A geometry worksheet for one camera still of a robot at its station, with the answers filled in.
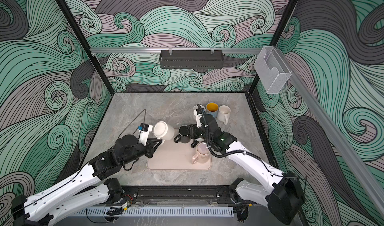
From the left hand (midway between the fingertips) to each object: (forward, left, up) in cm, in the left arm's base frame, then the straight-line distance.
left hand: (161, 140), depth 71 cm
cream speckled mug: (+10, -16, +10) cm, 22 cm away
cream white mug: (+3, 0, +4) cm, 5 cm away
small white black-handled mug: (+6, -17, -15) cm, 23 cm away
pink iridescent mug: (-3, -21, -11) cm, 24 cm away
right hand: (+8, -14, -1) cm, 16 cm away
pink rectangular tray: (+2, -3, -23) cm, 23 cm away
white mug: (+27, -37, -13) cm, 48 cm away
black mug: (+8, -10, -12) cm, 18 cm away
